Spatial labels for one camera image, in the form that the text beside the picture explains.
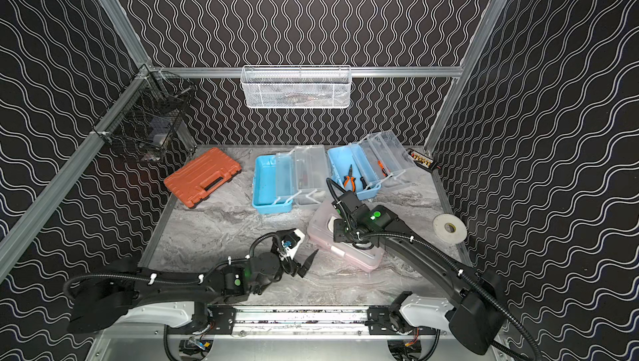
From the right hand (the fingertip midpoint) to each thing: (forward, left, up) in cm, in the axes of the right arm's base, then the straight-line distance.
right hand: (342, 231), depth 79 cm
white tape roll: (+9, -42, -14) cm, 45 cm away
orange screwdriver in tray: (+27, -18, -3) cm, 33 cm away
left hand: (-4, +11, +3) cm, 12 cm away
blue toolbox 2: (+37, -11, -11) cm, 41 cm away
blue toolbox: (+24, +16, -3) cm, 29 cm away
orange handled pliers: (+30, -5, -11) cm, 33 cm away
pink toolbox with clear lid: (0, +7, -1) cm, 7 cm away
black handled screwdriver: (+28, -11, -10) cm, 31 cm away
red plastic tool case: (+24, +59, -7) cm, 64 cm away
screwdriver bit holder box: (+42, -38, -11) cm, 58 cm away
